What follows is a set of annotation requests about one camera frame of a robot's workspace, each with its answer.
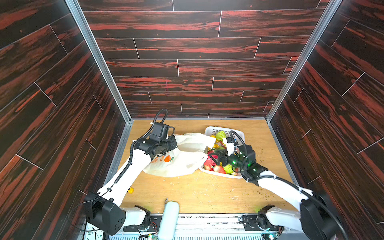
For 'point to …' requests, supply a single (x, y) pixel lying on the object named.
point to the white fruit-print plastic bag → (185, 157)
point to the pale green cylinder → (169, 220)
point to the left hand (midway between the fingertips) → (177, 142)
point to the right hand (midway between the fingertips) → (215, 150)
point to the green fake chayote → (220, 135)
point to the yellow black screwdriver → (130, 190)
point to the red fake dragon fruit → (209, 162)
